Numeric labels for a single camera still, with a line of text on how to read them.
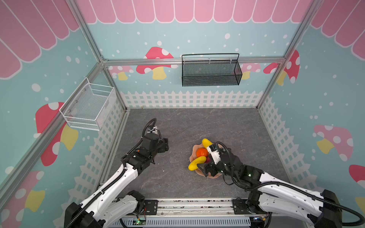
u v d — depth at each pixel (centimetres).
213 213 74
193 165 79
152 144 58
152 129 66
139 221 73
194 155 89
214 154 66
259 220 71
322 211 41
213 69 99
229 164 53
